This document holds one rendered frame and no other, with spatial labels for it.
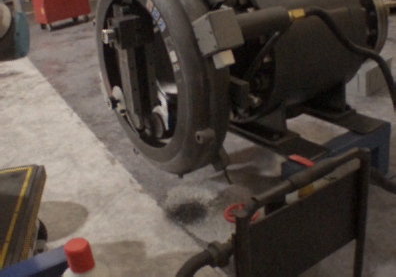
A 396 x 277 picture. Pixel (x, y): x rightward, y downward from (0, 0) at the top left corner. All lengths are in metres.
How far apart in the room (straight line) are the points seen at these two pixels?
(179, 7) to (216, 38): 0.18
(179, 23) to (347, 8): 0.77
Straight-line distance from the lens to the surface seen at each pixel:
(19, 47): 1.49
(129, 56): 1.67
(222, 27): 1.30
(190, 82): 1.38
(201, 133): 1.44
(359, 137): 1.92
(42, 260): 0.81
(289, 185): 0.95
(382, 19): 2.19
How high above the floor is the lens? 1.03
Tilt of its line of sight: 23 degrees down
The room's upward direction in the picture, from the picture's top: 6 degrees counter-clockwise
